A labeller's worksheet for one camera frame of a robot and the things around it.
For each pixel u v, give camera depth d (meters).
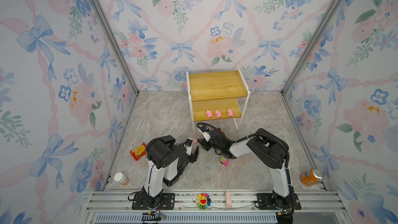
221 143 0.76
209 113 0.85
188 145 0.79
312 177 0.72
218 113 0.85
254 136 0.59
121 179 0.74
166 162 0.52
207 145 0.86
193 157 0.83
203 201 0.73
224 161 0.84
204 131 0.83
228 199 0.73
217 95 0.74
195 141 0.92
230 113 0.86
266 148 0.53
